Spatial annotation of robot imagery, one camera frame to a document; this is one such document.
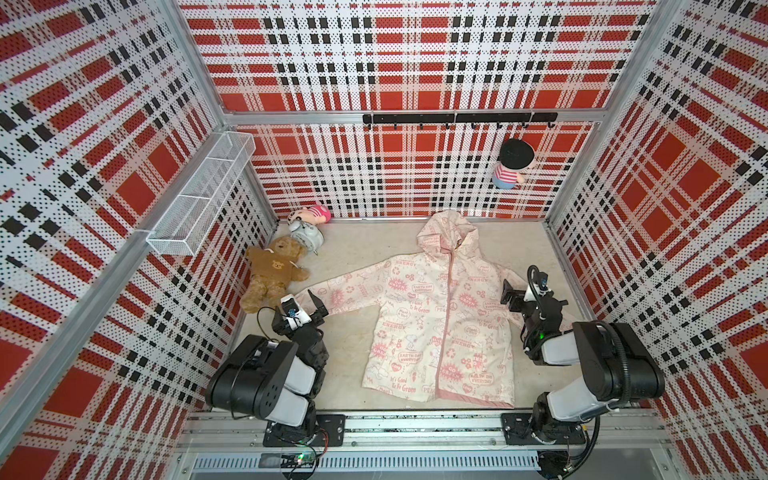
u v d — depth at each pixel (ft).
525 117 2.90
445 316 3.05
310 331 2.34
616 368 1.47
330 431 2.41
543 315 2.27
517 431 2.39
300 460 2.27
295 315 2.31
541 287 2.51
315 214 3.79
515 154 3.12
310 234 3.41
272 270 3.24
